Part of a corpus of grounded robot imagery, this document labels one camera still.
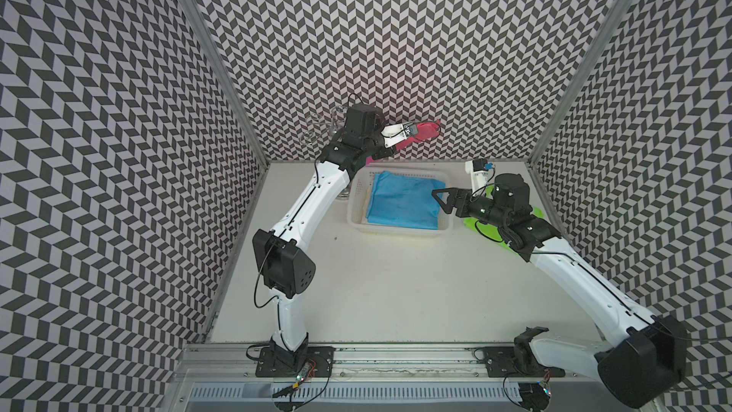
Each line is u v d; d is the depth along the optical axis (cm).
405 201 98
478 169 65
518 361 66
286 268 54
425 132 75
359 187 105
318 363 72
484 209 63
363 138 60
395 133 67
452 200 65
